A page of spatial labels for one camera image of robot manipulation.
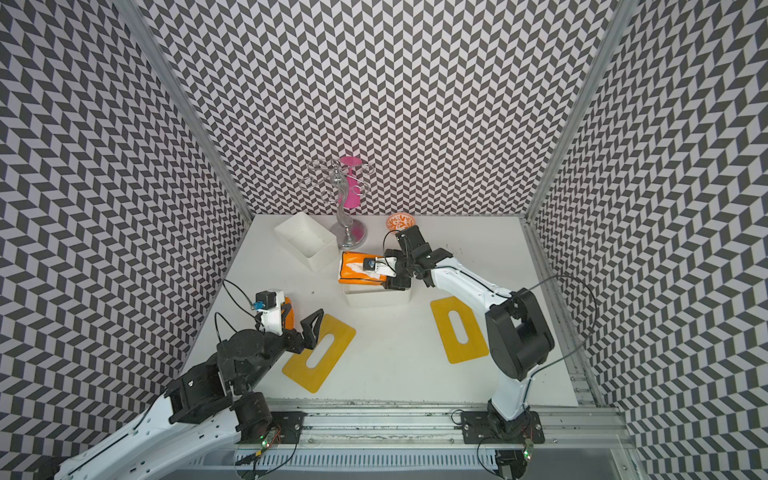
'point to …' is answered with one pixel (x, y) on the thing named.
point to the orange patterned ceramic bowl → (400, 221)
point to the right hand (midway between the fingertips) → (388, 269)
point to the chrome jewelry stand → (336, 178)
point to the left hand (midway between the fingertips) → (306, 313)
